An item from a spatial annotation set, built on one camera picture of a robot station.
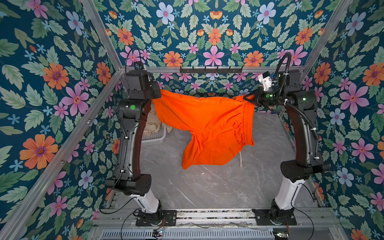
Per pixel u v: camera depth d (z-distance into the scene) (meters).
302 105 0.45
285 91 0.49
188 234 0.77
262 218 0.73
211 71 0.93
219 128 0.80
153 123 1.07
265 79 0.61
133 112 0.43
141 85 0.46
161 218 0.73
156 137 1.04
